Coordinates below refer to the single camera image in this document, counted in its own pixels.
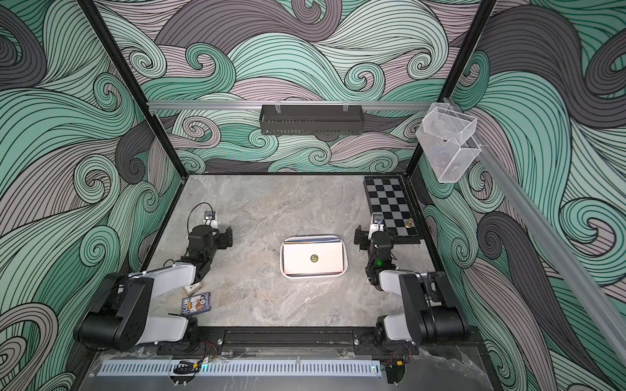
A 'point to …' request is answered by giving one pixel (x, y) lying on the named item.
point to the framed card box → (193, 287)
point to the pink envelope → (314, 257)
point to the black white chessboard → (390, 195)
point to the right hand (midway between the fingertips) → (377, 228)
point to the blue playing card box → (196, 304)
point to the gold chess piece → (410, 223)
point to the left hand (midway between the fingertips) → (216, 225)
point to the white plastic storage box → (315, 239)
